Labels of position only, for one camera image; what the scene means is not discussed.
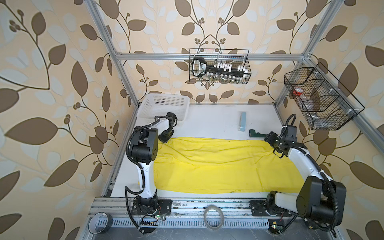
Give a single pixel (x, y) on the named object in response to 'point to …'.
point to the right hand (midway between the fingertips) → (270, 141)
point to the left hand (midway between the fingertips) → (168, 136)
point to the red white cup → (298, 91)
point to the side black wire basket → (324, 103)
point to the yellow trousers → (223, 164)
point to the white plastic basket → (154, 105)
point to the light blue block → (243, 121)
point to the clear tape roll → (213, 207)
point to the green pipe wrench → (252, 134)
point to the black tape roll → (99, 222)
